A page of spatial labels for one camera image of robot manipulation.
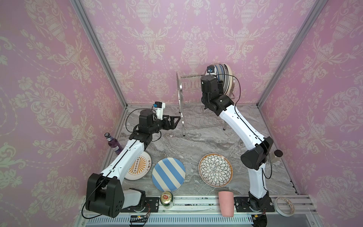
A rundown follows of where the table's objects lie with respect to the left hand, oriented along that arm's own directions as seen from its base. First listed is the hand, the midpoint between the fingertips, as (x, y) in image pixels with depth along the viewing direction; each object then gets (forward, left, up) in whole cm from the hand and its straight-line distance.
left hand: (175, 117), depth 78 cm
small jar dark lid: (-14, -60, -18) cm, 64 cm away
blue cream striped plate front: (-22, +4, -27) cm, 35 cm away
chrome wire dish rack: (+23, -12, -22) cm, 34 cm away
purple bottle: (-9, +37, -15) cm, 40 cm away
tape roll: (-37, -59, -27) cm, 74 cm away
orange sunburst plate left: (-19, +21, -28) cm, 40 cm away
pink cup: (-36, -27, -20) cm, 49 cm away
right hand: (+14, -23, +14) cm, 30 cm away
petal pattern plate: (-19, -25, -26) cm, 40 cm away
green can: (-37, +2, -16) cm, 40 cm away
